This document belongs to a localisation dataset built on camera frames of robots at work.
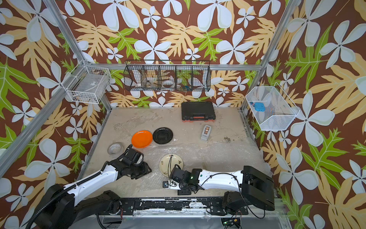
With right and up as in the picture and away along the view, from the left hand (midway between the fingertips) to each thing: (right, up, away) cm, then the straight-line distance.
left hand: (151, 170), depth 85 cm
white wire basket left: (-39, +52, +1) cm, 65 cm away
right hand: (+17, -7, -4) cm, 18 cm away
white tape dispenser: (+36, +21, +16) cm, 45 cm away
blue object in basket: (+66, +39, +1) cm, 77 cm away
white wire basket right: (+73, +37, -1) cm, 82 cm away
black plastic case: (+32, +38, +31) cm, 58 cm away
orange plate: (-11, +17, +17) cm, 26 cm away
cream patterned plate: (+10, +3, +6) cm, 11 cm away
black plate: (+5, +19, +19) cm, 27 cm away
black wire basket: (+9, +62, +13) cm, 64 cm away
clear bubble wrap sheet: (+50, +7, +6) cm, 51 cm away
